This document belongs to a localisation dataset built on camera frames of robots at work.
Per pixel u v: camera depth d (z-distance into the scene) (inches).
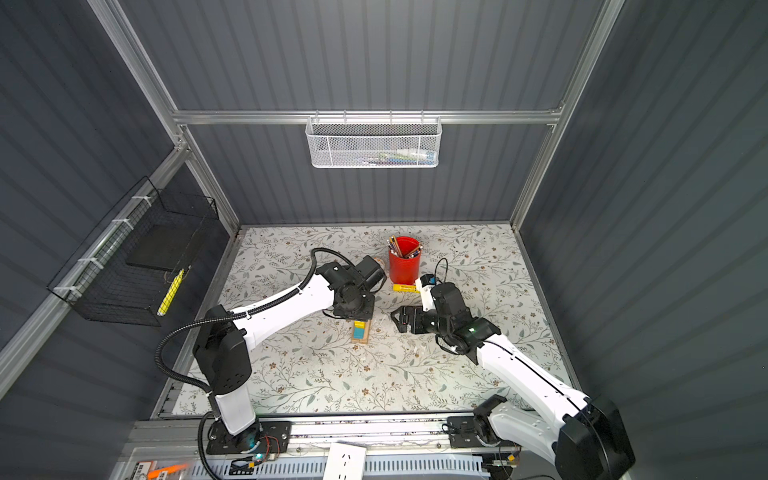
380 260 43.7
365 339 35.1
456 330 23.8
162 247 29.8
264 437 28.4
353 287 23.9
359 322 30.1
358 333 34.8
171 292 27.0
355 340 35.0
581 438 15.3
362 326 34.5
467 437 29.0
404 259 38.8
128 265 28.4
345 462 26.4
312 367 33.5
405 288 39.2
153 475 26.8
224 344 17.5
